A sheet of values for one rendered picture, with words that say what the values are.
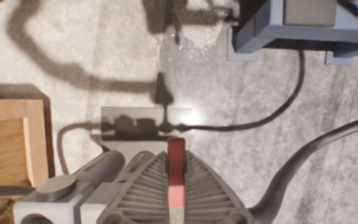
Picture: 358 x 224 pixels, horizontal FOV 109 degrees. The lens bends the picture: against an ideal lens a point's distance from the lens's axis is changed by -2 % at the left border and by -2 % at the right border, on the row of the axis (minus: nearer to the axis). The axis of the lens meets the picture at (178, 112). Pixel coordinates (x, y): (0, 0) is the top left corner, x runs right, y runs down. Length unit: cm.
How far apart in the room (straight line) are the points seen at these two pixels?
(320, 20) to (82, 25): 86
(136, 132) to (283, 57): 77
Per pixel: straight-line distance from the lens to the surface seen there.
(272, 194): 33
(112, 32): 75
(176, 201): 18
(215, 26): 73
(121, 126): 68
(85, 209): 25
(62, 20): 88
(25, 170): 83
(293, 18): 54
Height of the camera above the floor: 63
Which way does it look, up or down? 85 degrees down
